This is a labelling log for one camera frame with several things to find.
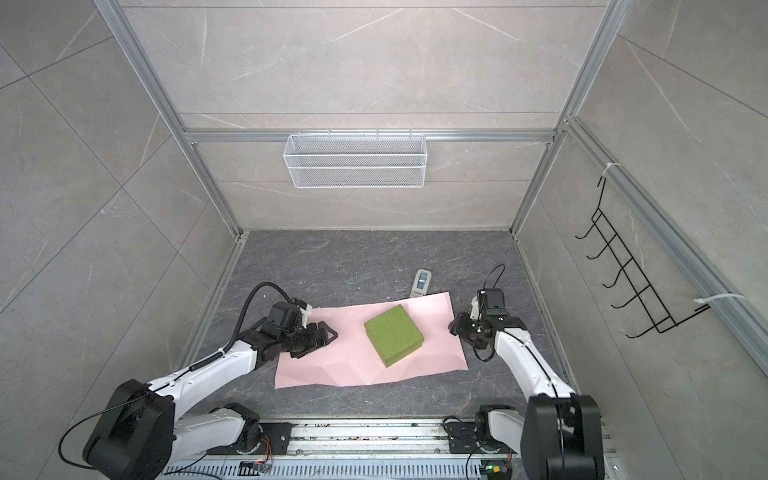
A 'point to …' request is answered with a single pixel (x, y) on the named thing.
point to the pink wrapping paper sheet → (353, 357)
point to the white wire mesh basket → (355, 161)
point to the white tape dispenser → (421, 283)
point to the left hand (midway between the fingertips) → (330, 332)
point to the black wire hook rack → (663, 320)
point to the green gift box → (393, 334)
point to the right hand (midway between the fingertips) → (455, 324)
